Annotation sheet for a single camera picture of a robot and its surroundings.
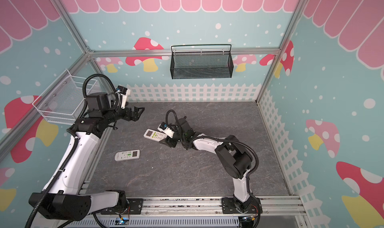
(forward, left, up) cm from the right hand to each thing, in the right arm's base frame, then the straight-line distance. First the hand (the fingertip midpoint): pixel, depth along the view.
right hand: (162, 136), depth 86 cm
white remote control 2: (-7, +22, -11) cm, 26 cm away
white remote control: (0, +4, +1) cm, 4 cm away
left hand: (+4, +10, +20) cm, 23 cm away
